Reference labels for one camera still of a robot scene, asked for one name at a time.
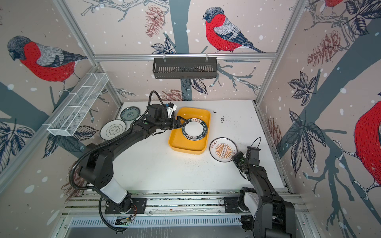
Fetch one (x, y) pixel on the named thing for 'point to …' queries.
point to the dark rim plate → (195, 130)
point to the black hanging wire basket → (185, 68)
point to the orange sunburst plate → (222, 149)
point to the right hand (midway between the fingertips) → (233, 153)
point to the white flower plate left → (112, 128)
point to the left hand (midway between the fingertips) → (187, 120)
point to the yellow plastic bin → (178, 142)
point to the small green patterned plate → (130, 113)
